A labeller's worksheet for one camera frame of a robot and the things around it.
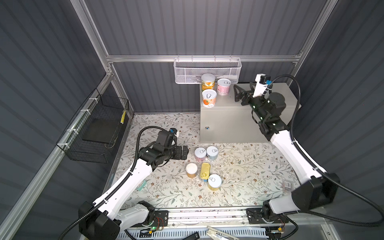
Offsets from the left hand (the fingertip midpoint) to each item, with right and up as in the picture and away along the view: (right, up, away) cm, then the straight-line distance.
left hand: (180, 149), depth 78 cm
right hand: (+30, +31, -10) cm, 45 cm away
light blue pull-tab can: (+18, -4, +14) cm, 23 cm away
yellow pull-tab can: (+18, -19, +3) cm, 26 cm away
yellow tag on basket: (-33, +17, +5) cm, 37 cm away
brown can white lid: (+6, -13, +7) cm, 15 cm away
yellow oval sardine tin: (+13, -14, +9) cm, 21 cm away
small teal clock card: (-21, -20, +5) cm, 29 cm away
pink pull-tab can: (+11, -5, +14) cm, 18 cm away
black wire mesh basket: (-43, +7, -6) cm, 44 cm away
